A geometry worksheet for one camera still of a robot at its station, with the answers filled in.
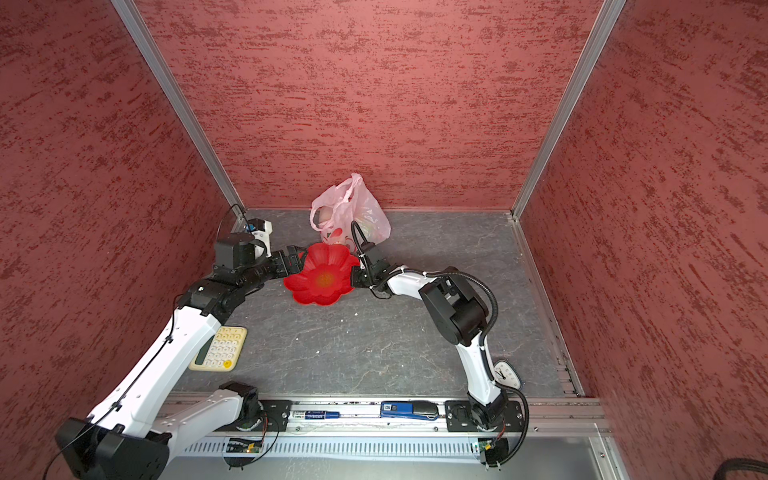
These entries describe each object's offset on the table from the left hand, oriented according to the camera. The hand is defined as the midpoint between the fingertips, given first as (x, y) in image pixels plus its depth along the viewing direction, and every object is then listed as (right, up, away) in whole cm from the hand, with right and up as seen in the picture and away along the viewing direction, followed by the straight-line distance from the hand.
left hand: (293, 259), depth 76 cm
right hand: (+12, -10, +21) cm, 25 cm away
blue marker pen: (+7, -40, -3) cm, 40 cm away
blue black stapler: (+30, -36, -5) cm, 48 cm away
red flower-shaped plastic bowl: (+3, -8, +25) cm, 26 cm away
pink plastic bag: (+6, +15, +23) cm, 28 cm away
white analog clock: (+56, -30, +1) cm, 64 cm away
